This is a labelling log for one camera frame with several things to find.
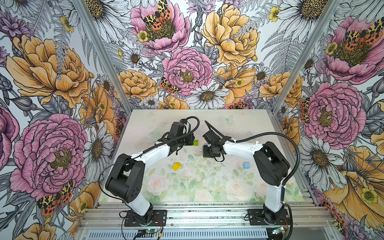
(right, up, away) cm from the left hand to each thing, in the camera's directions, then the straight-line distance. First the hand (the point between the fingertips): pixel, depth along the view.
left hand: (193, 141), depth 91 cm
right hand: (+8, -11, +3) cm, 14 cm away
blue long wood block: (+7, -1, -5) cm, 9 cm away
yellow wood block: (-10, -15, +1) cm, 18 cm away
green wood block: (+1, -3, +14) cm, 14 cm away
